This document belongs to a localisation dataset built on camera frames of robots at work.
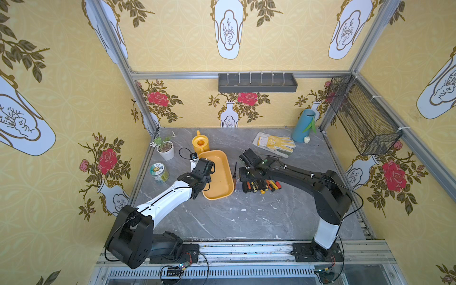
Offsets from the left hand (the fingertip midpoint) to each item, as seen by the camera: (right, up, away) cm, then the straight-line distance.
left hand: (195, 172), depth 88 cm
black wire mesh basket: (+76, +24, -11) cm, 81 cm away
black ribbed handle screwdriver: (+25, -8, +4) cm, 27 cm away
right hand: (+26, 0, +4) cm, 26 cm away
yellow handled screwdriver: (+40, -7, +4) cm, 41 cm away
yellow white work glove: (+47, +14, +23) cm, 54 cm away
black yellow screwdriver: (+37, -7, +4) cm, 37 cm away
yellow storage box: (+13, -8, +6) cm, 16 cm away
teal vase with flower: (+60, +26, +13) cm, 66 cm away
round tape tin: (-18, -1, +2) cm, 19 cm away
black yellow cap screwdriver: (+34, -8, +4) cm, 35 cm away
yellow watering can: (0, +15, +17) cm, 23 cm away
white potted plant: (-19, +12, +13) cm, 26 cm away
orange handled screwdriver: (+27, -8, +4) cm, 29 cm away
